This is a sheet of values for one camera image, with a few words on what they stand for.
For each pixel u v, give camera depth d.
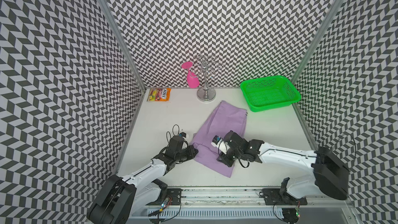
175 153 0.66
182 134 0.81
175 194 0.75
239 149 0.62
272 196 0.74
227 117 1.01
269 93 1.15
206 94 1.16
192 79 1.00
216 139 0.72
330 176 0.41
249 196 0.75
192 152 0.75
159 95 1.12
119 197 0.41
